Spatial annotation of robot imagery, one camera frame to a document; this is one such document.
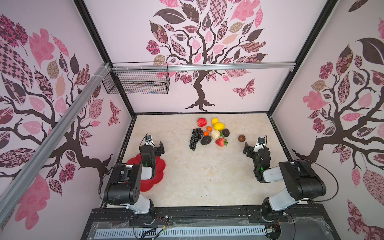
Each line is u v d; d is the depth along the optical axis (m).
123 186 0.45
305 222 0.73
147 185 0.81
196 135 1.03
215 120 1.11
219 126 1.08
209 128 1.07
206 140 0.98
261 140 0.78
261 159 0.70
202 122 1.07
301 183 0.46
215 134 1.02
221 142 0.98
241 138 1.01
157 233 0.69
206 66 0.95
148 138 0.80
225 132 1.03
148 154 0.71
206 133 1.05
